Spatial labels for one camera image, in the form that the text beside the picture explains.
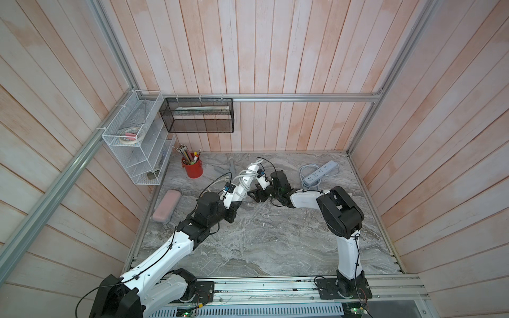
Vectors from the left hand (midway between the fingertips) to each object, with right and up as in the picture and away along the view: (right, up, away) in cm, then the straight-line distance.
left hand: (237, 203), depth 80 cm
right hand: (+6, +5, +18) cm, 20 cm away
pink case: (-36, -4, +15) cm, 39 cm away
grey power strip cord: (+41, +5, +24) cm, 48 cm away
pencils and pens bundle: (-28, +22, +21) cm, 41 cm away
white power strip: (+4, +9, -4) cm, 10 cm away
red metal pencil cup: (-26, +14, +26) cm, 39 cm away
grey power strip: (+44, +12, +27) cm, 53 cm away
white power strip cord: (+5, +13, -4) cm, 14 cm away
